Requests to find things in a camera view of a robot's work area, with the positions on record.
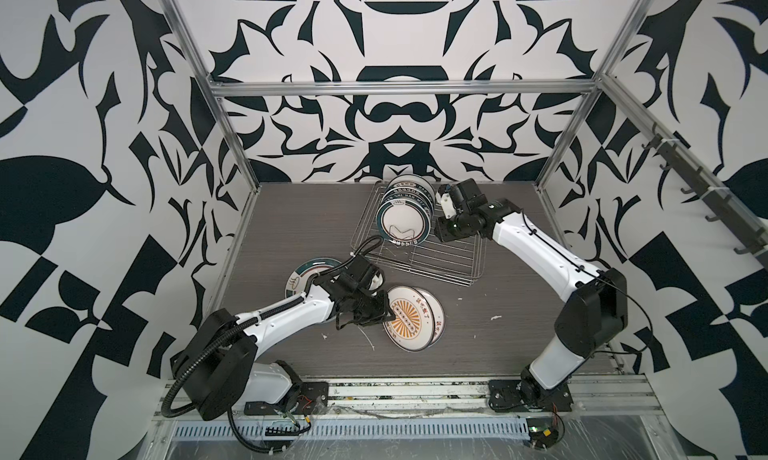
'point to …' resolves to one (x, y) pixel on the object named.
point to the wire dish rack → (463, 261)
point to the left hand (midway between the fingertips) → (399, 313)
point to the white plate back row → (414, 324)
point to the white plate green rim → (409, 193)
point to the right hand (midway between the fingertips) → (440, 227)
